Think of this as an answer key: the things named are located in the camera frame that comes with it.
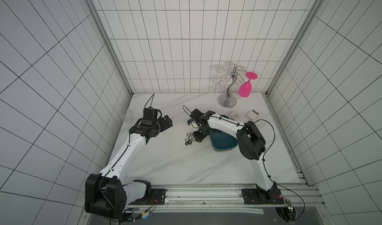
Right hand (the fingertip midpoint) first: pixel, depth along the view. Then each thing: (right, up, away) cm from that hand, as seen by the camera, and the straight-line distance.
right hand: (194, 138), depth 94 cm
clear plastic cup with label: (+28, +15, +7) cm, 33 cm away
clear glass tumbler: (-47, +13, +9) cm, 50 cm away
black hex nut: (-5, -3, -1) cm, 6 cm away
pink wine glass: (+34, +32, +4) cm, 47 cm away
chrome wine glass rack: (+25, +24, +20) cm, 41 cm away
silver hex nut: (-5, -1, -1) cm, 5 cm away
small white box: (+42, +15, +12) cm, 46 cm away
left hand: (-17, +9, -10) cm, 22 cm away
